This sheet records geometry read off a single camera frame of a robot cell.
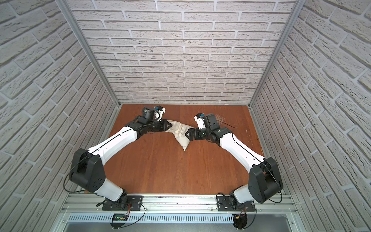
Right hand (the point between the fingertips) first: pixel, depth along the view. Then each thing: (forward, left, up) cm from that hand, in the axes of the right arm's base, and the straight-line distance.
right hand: (188, 135), depth 82 cm
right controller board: (-41, -24, -18) cm, 51 cm away
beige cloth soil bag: (+9, +6, -7) cm, 13 cm away
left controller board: (-36, +38, -19) cm, 55 cm away
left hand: (+8, +10, +3) cm, 13 cm away
